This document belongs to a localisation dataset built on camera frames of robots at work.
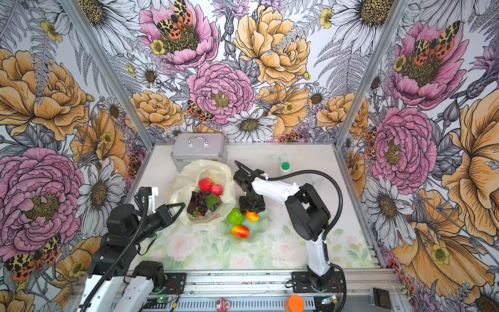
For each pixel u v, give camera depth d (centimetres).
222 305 66
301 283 74
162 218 60
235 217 85
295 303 62
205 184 97
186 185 80
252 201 77
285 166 99
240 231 83
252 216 88
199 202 90
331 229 51
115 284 48
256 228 88
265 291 74
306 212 51
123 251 46
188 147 100
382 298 70
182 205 69
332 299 71
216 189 96
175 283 74
